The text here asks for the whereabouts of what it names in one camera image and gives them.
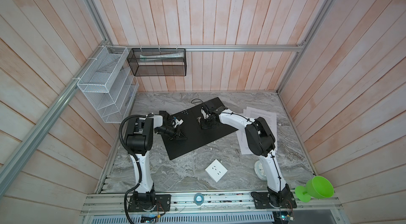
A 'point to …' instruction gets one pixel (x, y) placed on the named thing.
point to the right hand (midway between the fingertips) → (202, 126)
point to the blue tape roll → (199, 198)
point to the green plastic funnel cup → (317, 187)
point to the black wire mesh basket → (158, 62)
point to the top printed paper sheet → (270, 118)
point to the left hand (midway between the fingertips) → (186, 139)
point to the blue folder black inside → (196, 137)
